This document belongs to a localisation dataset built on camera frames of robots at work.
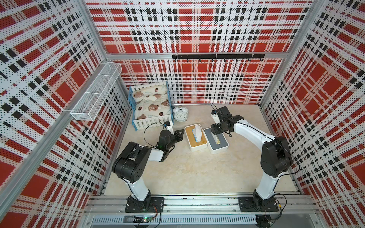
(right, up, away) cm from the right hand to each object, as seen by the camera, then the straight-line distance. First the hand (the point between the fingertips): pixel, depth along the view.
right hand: (217, 128), depth 92 cm
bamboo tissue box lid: (-17, -7, +2) cm, 19 cm away
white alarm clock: (-25, +10, +12) cm, 30 cm away
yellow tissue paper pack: (-1, -7, -1) cm, 7 cm away
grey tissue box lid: (+5, -10, +1) cm, 11 cm away
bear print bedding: (-50, +21, +21) cm, 58 cm away
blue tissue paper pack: (-13, -3, +1) cm, 13 cm away
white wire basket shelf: (-87, +13, +1) cm, 88 cm away
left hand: (-20, -1, +1) cm, 20 cm away
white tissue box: (+1, -15, -1) cm, 16 cm away
